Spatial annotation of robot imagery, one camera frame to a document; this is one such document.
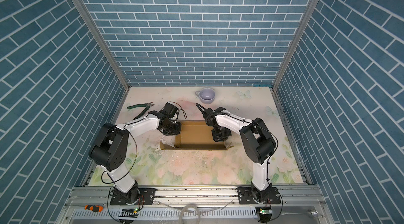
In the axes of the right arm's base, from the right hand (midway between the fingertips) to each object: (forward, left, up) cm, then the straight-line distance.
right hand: (223, 140), depth 91 cm
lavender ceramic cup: (+33, +13, +2) cm, 36 cm away
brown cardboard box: (+2, +16, +1) cm, 16 cm away
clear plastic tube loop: (-33, +16, -4) cm, 37 cm away
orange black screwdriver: (-38, +57, 0) cm, 68 cm away
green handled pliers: (+22, +53, 0) cm, 58 cm away
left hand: (+2, +23, +2) cm, 24 cm away
